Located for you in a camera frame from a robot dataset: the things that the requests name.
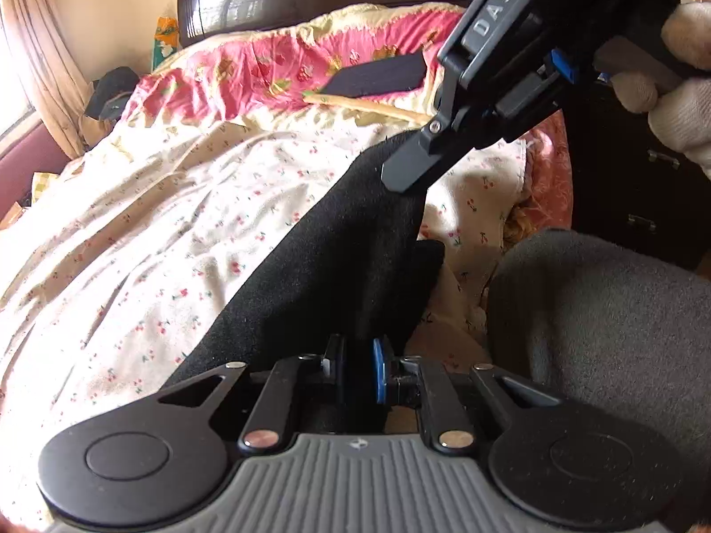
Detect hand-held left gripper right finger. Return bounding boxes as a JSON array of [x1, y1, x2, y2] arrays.
[[371, 338, 562, 452]]

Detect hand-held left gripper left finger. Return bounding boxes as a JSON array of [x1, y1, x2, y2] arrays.
[[158, 334, 348, 454]]

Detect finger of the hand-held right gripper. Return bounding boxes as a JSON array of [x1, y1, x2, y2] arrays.
[[381, 121, 485, 193]]

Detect black pants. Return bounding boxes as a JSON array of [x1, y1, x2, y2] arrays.
[[164, 125, 446, 435]]

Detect person's right hand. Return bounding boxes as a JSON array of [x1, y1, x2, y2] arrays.
[[611, 3, 711, 179]]

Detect wooden stick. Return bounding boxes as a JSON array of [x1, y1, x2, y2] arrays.
[[302, 92, 435, 124]]

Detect black flat cloth piece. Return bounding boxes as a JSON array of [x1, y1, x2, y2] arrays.
[[321, 54, 427, 99]]

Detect dark wooden nightstand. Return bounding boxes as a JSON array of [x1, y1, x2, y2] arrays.
[[565, 79, 711, 270]]

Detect pink floral quilt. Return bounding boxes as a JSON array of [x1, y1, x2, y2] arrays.
[[122, 3, 574, 245]]

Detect white cherry print bedsheet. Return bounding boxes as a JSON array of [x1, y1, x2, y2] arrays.
[[0, 105, 531, 514]]

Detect person's grey fleece clothing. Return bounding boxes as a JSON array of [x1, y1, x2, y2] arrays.
[[487, 229, 711, 459]]

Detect colourful printed package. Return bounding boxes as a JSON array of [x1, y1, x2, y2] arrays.
[[152, 15, 182, 66]]

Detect yellow checked cloth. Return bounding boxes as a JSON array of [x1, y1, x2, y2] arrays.
[[30, 169, 63, 201]]

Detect maroon padded bench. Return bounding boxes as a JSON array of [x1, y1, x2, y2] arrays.
[[0, 118, 70, 219]]

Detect beige patterned curtain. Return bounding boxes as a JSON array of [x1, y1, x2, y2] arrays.
[[0, 0, 87, 161]]

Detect window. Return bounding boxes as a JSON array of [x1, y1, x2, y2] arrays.
[[0, 5, 42, 141]]

